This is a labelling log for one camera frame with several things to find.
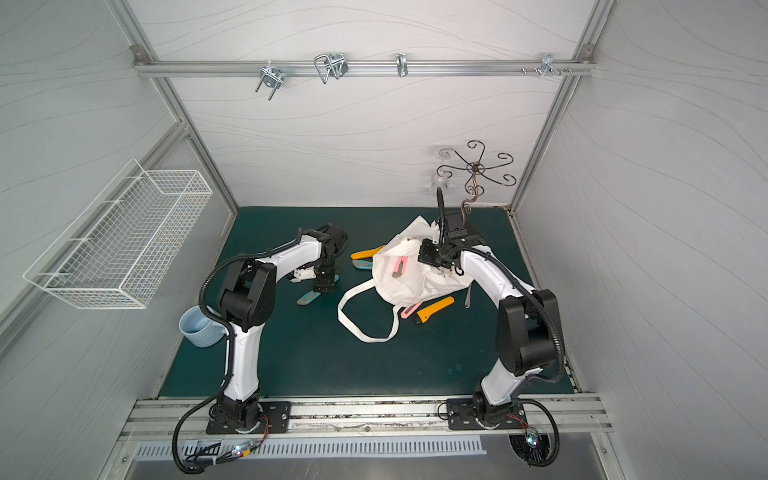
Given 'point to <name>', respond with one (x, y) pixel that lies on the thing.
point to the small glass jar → (440, 182)
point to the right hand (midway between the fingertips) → (421, 253)
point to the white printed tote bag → (401, 278)
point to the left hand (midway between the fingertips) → (335, 277)
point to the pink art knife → (401, 266)
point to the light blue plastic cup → (200, 330)
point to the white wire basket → (116, 249)
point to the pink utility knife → (410, 310)
